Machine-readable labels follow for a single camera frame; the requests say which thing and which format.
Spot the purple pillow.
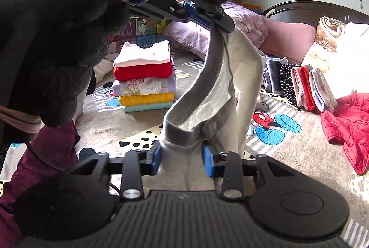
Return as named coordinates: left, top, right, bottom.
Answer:
left=163, top=1, right=270, bottom=61

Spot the white quilted blanket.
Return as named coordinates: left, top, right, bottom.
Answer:
left=302, top=23, right=368, bottom=99

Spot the red stacked garment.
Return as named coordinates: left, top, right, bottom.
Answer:
left=113, top=60, right=173, bottom=81

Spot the striped black white garment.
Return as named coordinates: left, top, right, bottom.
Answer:
left=280, top=64, right=297, bottom=106

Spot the alphabet foam bumper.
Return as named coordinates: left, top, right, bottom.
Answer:
left=107, top=18, right=171, bottom=54

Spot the pink folded garment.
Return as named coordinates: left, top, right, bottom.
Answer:
left=291, top=67, right=308, bottom=110

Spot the yellow stacked garment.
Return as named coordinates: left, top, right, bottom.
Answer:
left=118, top=92, right=175, bottom=107

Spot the red quilted jacket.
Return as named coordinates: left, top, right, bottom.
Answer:
left=320, top=93, right=369, bottom=175

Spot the red folded garment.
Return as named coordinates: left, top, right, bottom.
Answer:
left=299, top=66, right=316, bottom=111

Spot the teal stacked garment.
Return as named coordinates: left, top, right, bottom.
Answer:
left=123, top=102, right=173, bottom=113

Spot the pink pillow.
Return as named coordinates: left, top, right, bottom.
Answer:
left=259, top=17, right=316, bottom=64

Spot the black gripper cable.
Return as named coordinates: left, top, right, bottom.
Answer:
left=24, top=140, right=122, bottom=197

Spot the white quilted jacket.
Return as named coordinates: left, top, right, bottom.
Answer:
left=143, top=25, right=263, bottom=191

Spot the tan plush blanket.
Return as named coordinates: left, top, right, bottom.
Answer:
left=315, top=16, right=346, bottom=53

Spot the lilac floral stacked garment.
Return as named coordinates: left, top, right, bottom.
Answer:
left=112, top=71, right=176, bottom=96

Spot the dark purple folded garment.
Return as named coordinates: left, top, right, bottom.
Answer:
left=263, top=57, right=288, bottom=96

